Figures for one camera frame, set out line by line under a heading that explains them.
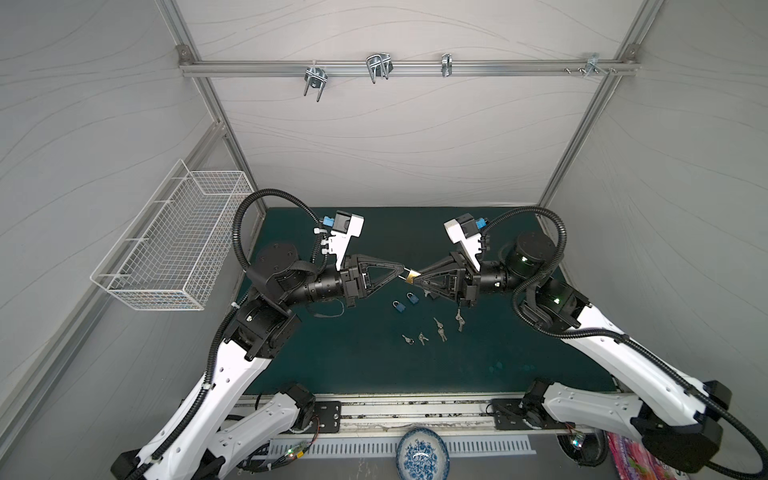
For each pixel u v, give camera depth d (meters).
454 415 0.75
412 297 0.93
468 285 0.46
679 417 0.39
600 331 0.43
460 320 0.91
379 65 0.77
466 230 0.46
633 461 0.66
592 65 0.77
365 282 0.47
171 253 0.68
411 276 0.50
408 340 0.86
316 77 0.79
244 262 0.39
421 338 0.87
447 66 0.78
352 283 0.44
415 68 0.78
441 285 0.52
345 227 0.45
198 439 0.37
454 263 0.49
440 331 0.88
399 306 0.93
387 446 0.70
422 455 0.68
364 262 0.49
